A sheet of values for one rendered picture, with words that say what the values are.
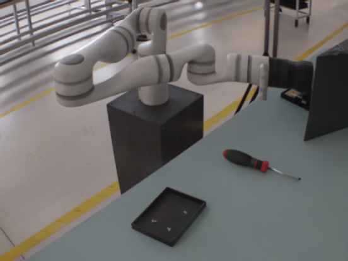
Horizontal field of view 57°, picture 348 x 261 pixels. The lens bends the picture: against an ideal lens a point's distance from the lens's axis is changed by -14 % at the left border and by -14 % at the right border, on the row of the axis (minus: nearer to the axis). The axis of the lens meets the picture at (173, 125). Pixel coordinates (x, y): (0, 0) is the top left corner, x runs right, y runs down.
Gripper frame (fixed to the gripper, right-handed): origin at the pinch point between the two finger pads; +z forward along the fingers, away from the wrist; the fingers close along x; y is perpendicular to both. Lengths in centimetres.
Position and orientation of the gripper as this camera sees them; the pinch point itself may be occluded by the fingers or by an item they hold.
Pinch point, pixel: (335, 85)
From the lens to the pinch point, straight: 89.3
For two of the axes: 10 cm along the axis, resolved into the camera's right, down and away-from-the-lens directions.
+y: 2.5, -5.3, 8.1
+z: 9.7, 1.1, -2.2
